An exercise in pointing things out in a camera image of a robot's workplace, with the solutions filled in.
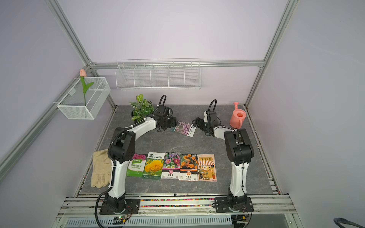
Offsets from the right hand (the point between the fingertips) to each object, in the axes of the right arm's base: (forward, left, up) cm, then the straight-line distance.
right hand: (195, 122), depth 102 cm
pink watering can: (0, -30, +4) cm, 30 cm away
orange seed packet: (-33, +5, -5) cm, 34 cm away
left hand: (-2, +14, +1) cm, 14 cm away
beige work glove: (-33, +59, -6) cm, 67 cm away
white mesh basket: (-8, +68, +26) cm, 74 cm away
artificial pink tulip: (+5, +66, +29) cm, 72 cm away
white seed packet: (-32, -6, -5) cm, 33 cm away
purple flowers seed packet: (-2, +8, -5) cm, 10 cm away
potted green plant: (-4, +33, +19) cm, 38 cm away
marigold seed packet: (-30, +27, -6) cm, 41 cm away
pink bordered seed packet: (-32, +16, -6) cm, 36 cm away
